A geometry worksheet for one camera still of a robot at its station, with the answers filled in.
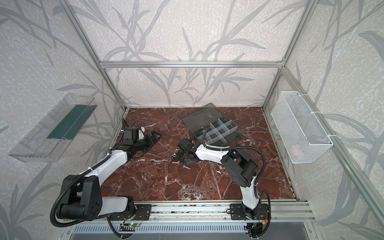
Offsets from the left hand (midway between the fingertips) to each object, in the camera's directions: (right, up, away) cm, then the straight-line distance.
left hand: (160, 134), depth 88 cm
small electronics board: (-10, -42, -17) cm, 46 cm away
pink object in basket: (+71, -7, -15) cm, 73 cm away
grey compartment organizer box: (+37, +2, +17) cm, 41 cm away
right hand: (+19, -12, +6) cm, 23 cm away
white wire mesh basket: (+67, +1, -26) cm, 72 cm away
